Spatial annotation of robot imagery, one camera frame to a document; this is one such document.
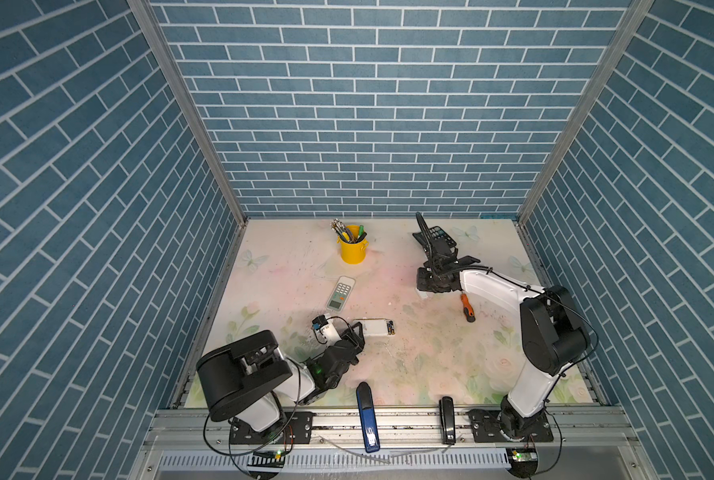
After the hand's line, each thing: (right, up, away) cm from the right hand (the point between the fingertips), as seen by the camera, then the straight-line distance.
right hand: (418, 279), depth 95 cm
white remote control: (-25, -5, +4) cm, 26 cm away
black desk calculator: (+3, +12, -19) cm, 22 cm away
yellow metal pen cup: (-21, +8, +10) cm, 25 cm away
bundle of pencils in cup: (-25, +16, +2) cm, 30 cm away
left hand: (-17, -14, -8) cm, 24 cm away
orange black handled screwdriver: (+15, -9, -1) cm, 18 cm away
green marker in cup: (-19, +16, +7) cm, 26 cm away
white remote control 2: (-14, -14, -5) cm, 20 cm away
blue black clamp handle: (-16, -30, -21) cm, 41 cm away
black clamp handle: (+4, -32, -22) cm, 39 cm away
